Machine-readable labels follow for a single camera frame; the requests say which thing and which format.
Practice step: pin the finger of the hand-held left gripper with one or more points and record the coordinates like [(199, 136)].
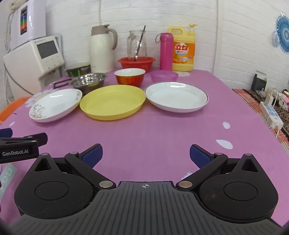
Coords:
[(29, 139), (5, 132)]

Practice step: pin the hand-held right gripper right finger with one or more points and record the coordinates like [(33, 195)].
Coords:
[(198, 156)]

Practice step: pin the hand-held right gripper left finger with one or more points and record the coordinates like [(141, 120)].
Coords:
[(92, 154)]

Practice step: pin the white plate with gold rim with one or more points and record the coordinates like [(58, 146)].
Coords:
[(176, 96)]

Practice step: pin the stainless steel bowl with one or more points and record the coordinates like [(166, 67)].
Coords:
[(89, 82)]

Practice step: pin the orange chair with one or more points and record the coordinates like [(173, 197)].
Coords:
[(11, 108)]

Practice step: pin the white floral plate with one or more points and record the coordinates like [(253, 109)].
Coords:
[(56, 104)]

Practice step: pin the pink daisy tablecloth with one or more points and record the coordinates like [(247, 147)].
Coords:
[(146, 133)]

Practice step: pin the yellow plastic plate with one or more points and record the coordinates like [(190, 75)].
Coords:
[(112, 101)]

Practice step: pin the white water dispenser with screen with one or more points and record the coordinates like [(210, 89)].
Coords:
[(27, 65)]

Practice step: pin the patterned cloth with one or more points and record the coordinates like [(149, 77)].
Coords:
[(250, 99)]

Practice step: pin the green instant noodle bowl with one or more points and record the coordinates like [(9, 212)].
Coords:
[(78, 70)]

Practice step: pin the red ceramic bowl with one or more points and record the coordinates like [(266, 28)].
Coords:
[(129, 79)]

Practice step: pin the white power strip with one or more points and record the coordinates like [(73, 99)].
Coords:
[(272, 114)]

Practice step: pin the purple plastic bowl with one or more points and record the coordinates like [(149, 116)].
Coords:
[(163, 76)]

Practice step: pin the white charger plug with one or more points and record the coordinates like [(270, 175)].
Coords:
[(269, 98)]

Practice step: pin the black box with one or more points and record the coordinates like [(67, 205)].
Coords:
[(259, 83)]

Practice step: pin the cream thermos jug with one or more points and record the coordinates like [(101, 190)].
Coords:
[(101, 52)]

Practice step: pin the red plastic basket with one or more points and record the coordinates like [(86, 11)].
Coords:
[(144, 64)]

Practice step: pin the yellow detergent bottle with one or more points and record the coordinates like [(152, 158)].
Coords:
[(184, 52)]

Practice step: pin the pink water bottle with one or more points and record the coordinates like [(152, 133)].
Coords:
[(166, 52)]

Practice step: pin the clear glass jar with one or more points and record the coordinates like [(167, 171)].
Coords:
[(132, 45)]

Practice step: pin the black straw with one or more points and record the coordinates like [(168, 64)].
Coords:
[(140, 40)]

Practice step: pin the black rectangular frame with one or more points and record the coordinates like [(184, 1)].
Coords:
[(59, 84)]

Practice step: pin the white wall water filter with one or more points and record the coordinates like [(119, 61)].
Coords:
[(29, 20)]

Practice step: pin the blue round wall decoration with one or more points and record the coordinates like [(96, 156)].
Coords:
[(283, 31)]

